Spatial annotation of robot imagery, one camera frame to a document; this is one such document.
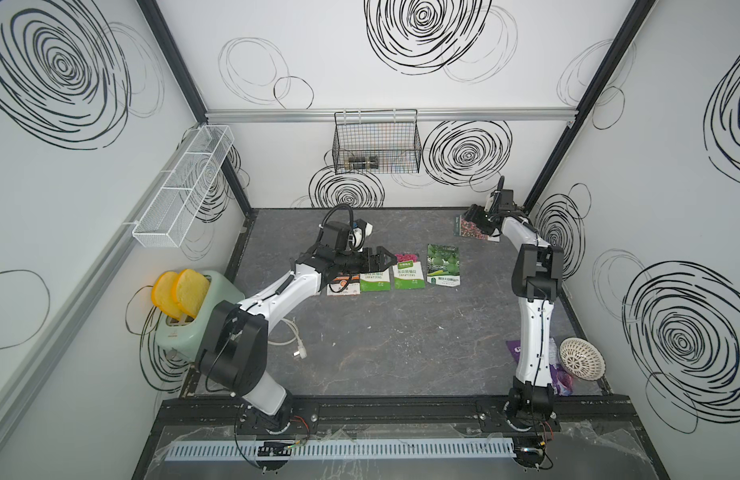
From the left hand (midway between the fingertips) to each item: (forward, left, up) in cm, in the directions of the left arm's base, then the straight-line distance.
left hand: (386, 261), depth 83 cm
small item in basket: (+26, +8, +14) cm, 31 cm away
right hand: (+31, -36, -12) cm, 49 cm away
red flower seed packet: (+29, -31, -17) cm, 46 cm away
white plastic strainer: (-20, -55, -16) cm, 61 cm away
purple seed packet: (-27, -46, -14) cm, 55 cm away
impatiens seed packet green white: (+4, +3, -18) cm, 18 cm away
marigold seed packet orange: (+3, +13, -18) cm, 22 cm away
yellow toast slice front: (-11, +50, 0) cm, 52 cm away
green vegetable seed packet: (+11, -21, -17) cm, 29 cm away
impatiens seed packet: (+9, -8, -18) cm, 21 cm away
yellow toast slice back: (-13, +55, +2) cm, 57 cm away
